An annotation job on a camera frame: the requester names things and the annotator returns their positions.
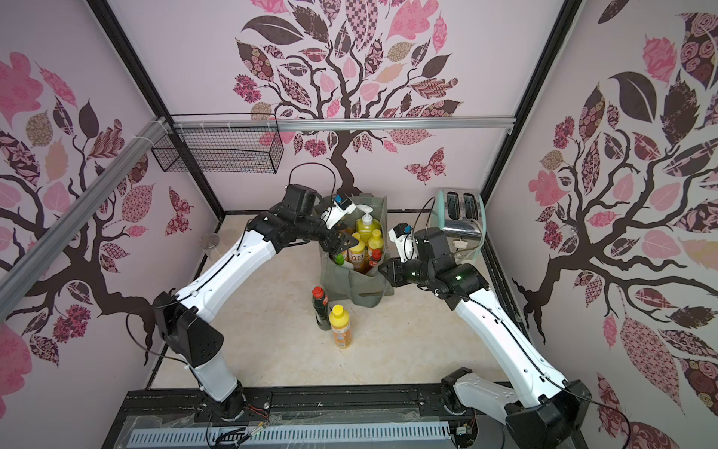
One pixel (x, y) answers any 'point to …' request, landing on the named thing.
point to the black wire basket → (241, 143)
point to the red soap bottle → (375, 256)
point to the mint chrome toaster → (461, 214)
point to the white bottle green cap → (339, 259)
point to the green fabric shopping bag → (340, 283)
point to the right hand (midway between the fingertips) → (383, 265)
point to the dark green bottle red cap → (320, 303)
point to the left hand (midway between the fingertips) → (349, 237)
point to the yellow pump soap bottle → (366, 224)
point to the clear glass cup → (209, 242)
